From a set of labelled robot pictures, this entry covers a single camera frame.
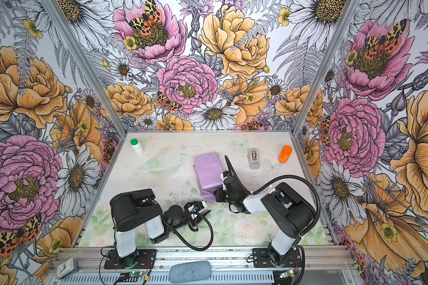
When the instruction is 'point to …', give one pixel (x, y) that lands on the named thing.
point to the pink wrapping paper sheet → (210, 174)
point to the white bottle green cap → (137, 146)
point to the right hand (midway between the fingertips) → (215, 198)
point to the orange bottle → (285, 154)
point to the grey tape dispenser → (253, 157)
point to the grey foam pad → (190, 272)
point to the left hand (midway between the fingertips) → (206, 208)
